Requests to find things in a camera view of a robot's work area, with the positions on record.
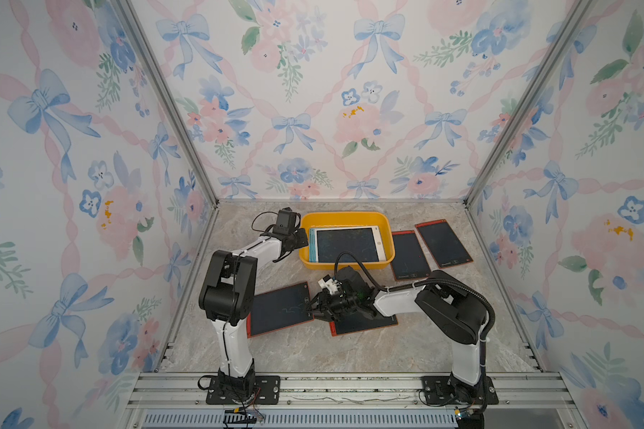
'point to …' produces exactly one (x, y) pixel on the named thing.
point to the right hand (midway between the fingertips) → (297, 308)
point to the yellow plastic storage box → (349, 219)
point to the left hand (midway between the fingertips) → (305, 235)
